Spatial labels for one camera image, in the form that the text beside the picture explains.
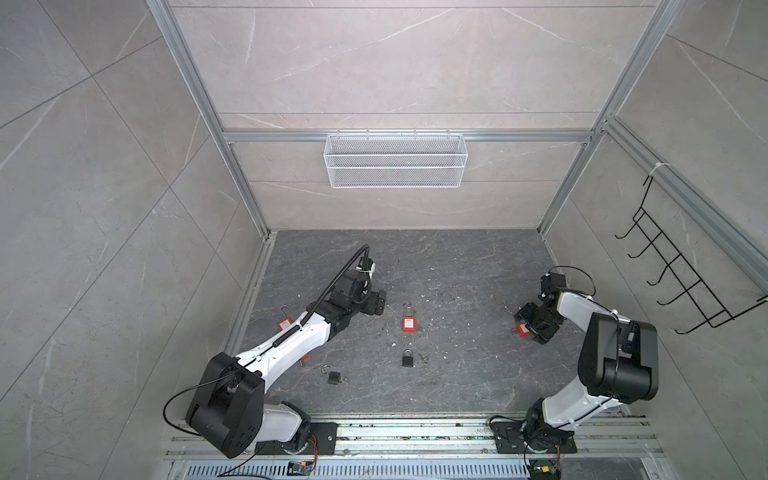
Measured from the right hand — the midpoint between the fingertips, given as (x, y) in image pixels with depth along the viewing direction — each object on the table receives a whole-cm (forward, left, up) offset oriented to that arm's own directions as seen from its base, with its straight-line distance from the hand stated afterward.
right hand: (523, 322), depth 94 cm
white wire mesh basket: (+47, +42, +30) cm, 69 cm away
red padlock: (+1, +37, +2) cm, 37 cm away
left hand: (+6, +48, +15) cm, 51 cm away
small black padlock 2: (-11, +38, +1) cm, 40 cm away
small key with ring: (-11, +33, +1) cm, 35 cm away
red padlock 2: (-4, +2, +2) cm, 5 cm away
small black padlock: (-16, +60, 0) cm, 62 cm away
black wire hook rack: (-9, -25, +31) cm, 41 cm away
